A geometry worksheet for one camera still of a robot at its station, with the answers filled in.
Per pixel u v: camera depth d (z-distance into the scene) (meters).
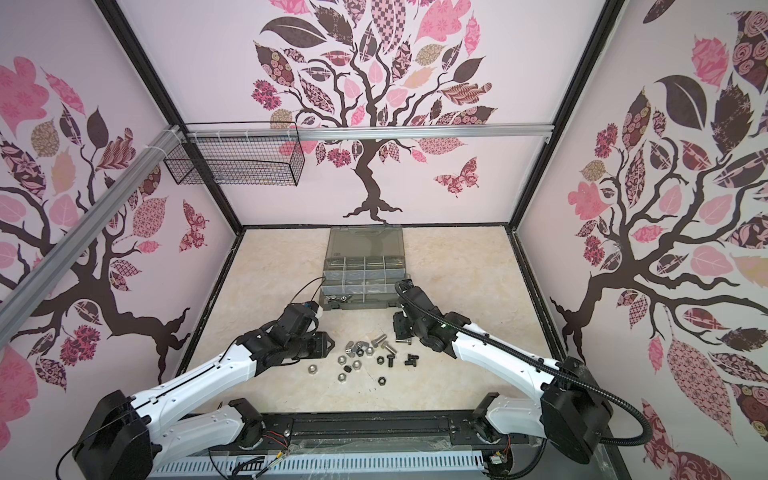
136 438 0.38
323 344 0.73
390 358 0.85
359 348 0.87
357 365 0.85
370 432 0.75
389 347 0.87
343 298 0.98
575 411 0.40
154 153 0.79
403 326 0.73
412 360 0.85
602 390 0.38
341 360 0.85
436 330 0.58
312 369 0.83
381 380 0.81
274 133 0.92
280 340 0.62
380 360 0.85
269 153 0.95
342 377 0.83
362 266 1.03
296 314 0.64
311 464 0.70
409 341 0.88
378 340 0.89
